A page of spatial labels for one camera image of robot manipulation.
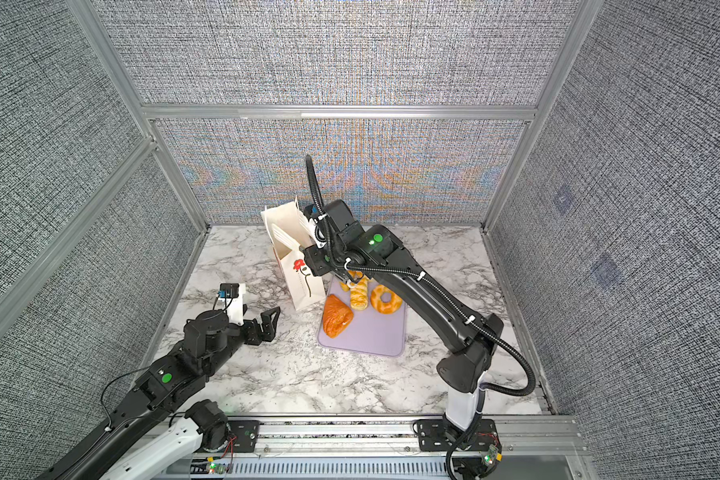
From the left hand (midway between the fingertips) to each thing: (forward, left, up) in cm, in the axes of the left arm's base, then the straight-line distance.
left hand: (265, 308), depth 73 cm
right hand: (+9, -13, +10) cm, 19 cm away
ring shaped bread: (+9, -32, -18) cm, 38 cm away
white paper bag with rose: (+33, -1, -4) cm, 33 cm away
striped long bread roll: (+13, -24, -16) cm, 32 cm away
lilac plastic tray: (+2, -26, -21) cm, 34 cm away
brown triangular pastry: (+6, -17, -16) cm, 24 cm away
